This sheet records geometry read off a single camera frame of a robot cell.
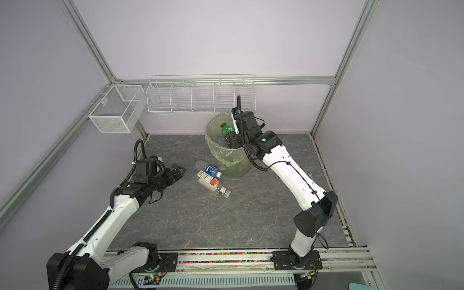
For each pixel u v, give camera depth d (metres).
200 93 0.99
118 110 0.96
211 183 0.91
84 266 0.37
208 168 0.96
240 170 0.96
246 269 0.74
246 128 0.53
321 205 0.43
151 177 0.63
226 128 0.85
